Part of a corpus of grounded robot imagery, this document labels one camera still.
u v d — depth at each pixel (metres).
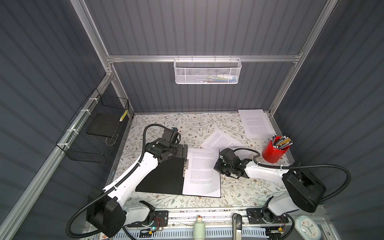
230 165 0.68
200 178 0.87
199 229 0.65
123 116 0.81
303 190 0.44
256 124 1.14
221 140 1.05
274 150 0.83
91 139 0.72
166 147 0.60
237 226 0.68
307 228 0.68
